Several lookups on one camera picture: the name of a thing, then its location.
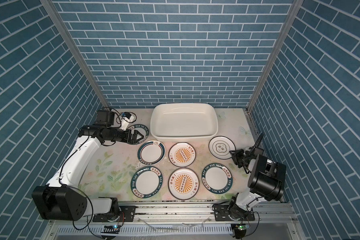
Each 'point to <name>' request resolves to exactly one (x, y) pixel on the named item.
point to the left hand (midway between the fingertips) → (137, 135)
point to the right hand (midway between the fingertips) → (230, 151)
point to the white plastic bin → (184, 122)
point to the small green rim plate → (143, 129)
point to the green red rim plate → (151, 152)
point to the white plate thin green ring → (220, 146)
